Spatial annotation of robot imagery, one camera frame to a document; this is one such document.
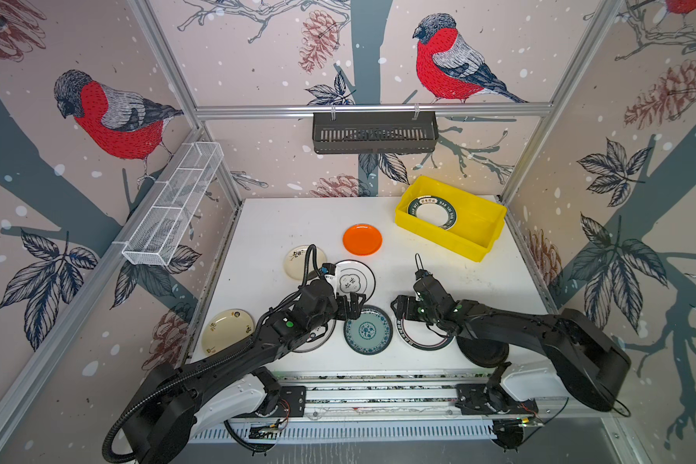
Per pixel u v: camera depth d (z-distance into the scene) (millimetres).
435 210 1153
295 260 1035
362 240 1078
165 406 407
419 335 816
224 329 857
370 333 856
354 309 725
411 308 779
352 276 978
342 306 700
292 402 730
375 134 1045
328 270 726
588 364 424
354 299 727
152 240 702
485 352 791
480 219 1115
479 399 730
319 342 815
